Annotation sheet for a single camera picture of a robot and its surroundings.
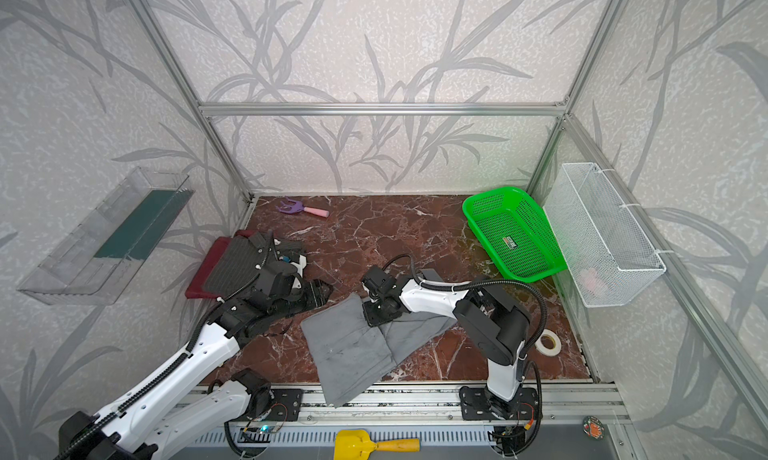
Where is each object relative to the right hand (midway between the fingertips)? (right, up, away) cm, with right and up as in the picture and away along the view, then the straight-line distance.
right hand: (370, 309), depth 88 cm
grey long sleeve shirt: (-4, -10, -9) cm, 14 cm away
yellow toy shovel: (0, -24, -22) cm, 33 cm away
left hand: (-9, +10, -10) cm, 17 cm away
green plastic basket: (+51, +22, +20) cm, 60 cm away
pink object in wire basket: (+57, +13, -15) cm, 60 cm away
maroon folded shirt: (-54, +6, +2) cm, 55 cm away
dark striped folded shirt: (-42, +14, +5) cm, 44 cm away
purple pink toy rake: (-32, +32, +29) cm, 54 cm away
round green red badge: (+56, -23, -18) cm, 63 cm away
